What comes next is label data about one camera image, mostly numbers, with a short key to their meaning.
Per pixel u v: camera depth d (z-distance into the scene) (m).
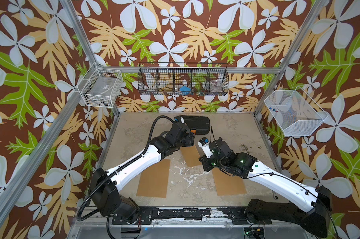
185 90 0.93
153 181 0.86
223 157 0.55
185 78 0.99
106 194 0.40
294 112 0.83
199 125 1.09
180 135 0.58
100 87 0.86
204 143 0.65
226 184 0.84
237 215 0.74
